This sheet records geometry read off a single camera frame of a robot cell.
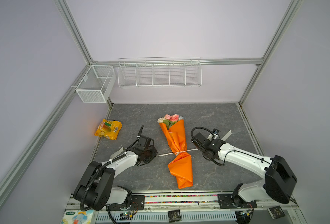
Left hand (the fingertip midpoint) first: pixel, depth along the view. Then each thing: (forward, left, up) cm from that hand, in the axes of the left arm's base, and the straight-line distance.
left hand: (157, 154), depth 89 cm
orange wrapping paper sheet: (-9, -13, +5) cm, 17 cm away
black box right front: (-35, -60, 0) cm, 69 cm away
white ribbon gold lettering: (0, -12, +2) cm, 12 cm away
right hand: (+1, -30, +7) cm, 31 cm away
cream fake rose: (+25, -2, +4) cm, 25 cm away
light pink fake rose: (+27, -8, +4) cm, 29 cm away
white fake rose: (+27, -18, +2) cm, 33 cm away
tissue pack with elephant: (-30, +38, +4) cm, 49 cm away
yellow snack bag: (+21, +35, +2) cm, 41 cm away
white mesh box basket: (+49, +42, +21) cm, 68 cm away
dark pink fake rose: (+24, -13, +7) cm, 28 cm away
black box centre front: (-33, -8, 0) cm, 34 cm away
